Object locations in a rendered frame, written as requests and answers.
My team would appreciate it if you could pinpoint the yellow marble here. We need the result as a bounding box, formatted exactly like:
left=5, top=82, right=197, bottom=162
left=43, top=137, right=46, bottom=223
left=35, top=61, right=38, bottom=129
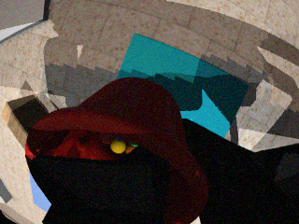
left=111, top=138, right=126, bottom=153

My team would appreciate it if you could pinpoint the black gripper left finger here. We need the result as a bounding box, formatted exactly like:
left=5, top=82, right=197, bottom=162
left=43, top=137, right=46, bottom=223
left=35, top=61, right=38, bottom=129
left=29, top=146, right=171, bottom=224

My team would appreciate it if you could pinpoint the brown wooden bar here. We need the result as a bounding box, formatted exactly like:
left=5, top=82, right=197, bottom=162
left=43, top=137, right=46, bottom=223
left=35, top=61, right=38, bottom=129
left=1, top=94, right=48, bottom=149

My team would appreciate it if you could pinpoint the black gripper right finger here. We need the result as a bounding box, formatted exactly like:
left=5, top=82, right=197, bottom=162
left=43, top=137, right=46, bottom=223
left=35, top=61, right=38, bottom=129
left=183, top=119, right=299, bottom=224

